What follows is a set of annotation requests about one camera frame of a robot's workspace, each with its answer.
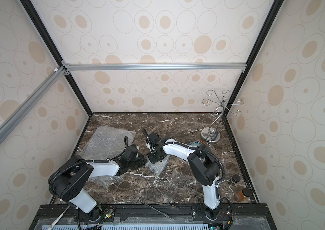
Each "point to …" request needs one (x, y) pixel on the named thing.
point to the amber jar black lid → (242, 195)
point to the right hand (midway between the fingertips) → (157, 158)
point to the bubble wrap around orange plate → (102, 143)
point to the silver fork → (51, 226)
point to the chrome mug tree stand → (212, 134)
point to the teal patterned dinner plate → (195, 143)
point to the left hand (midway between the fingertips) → (151, 160)
